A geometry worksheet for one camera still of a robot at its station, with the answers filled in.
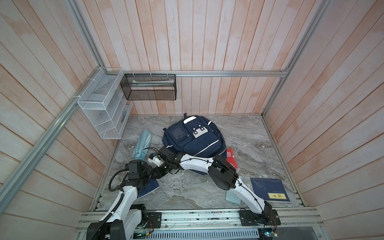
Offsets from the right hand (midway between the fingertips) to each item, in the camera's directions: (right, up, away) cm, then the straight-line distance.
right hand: (152, 177), depth 87 cm
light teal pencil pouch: (-8, +19, +8) cm, 22 cm away
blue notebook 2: (+68, -6, -3) cm, 69 cm away
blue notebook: (0, -3, -4) cm, 5 cm away
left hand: (-1, +4, +1) cm, 4 cm away
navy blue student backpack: (+26, +25, +14) cm, 39 cm away
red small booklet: (+50, +10, +8) cm, 51 cm away
